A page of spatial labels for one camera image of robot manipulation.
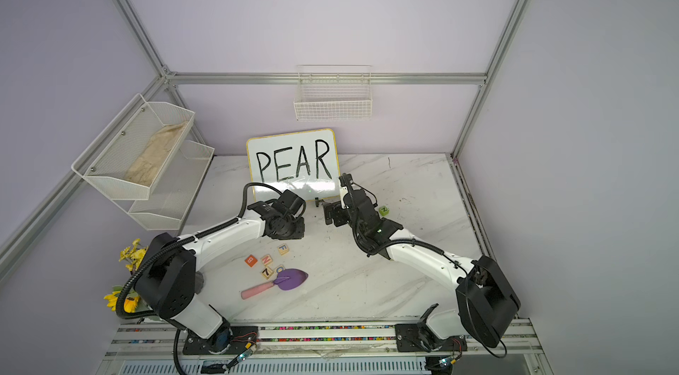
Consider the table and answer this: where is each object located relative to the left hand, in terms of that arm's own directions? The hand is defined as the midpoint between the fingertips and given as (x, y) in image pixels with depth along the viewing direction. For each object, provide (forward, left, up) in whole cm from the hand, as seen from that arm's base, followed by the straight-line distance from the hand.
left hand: (296, 234), depth 89 cm
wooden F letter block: (-3, +5, -5) cm, 8 cm away
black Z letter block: (-11, +9, -5) cm, 15 cm away
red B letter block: (-7, +15, -5) cm, 18 cm away
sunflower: (-26, +31, +18) cm, 44 cm away
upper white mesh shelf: (+13, +47, +26) cm, 56 cm away
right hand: (+4, -12, +13) cm, 19 cm away
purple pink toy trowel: (-14, +2, -3) cm, 15 cm away
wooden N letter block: (-7, +10, -5) cm, 13 cm away
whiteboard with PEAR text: (+28, -1, +7) cm, 29 cm away
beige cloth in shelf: (+15, +42, +24) cm, 50 cm away
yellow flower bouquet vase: (-16, +35, +19) cm, 43 cm away
